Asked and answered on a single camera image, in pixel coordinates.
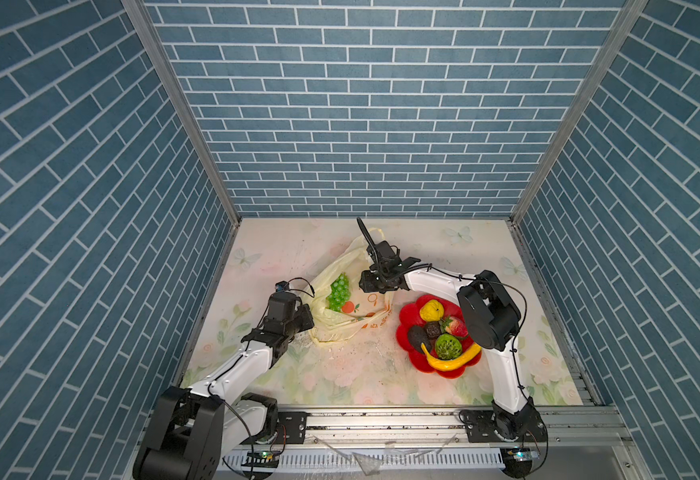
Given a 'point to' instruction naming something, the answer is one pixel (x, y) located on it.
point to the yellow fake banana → (452, 363)
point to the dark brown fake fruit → (433, 329)
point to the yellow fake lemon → (432, 310)
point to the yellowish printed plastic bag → (364, 312)
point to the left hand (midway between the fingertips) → (310, 309)
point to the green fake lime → (448, 346)
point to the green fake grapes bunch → (340, 293)
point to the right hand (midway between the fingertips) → (360, 281)
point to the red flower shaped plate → (410, 316)
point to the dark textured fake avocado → (417, 335)
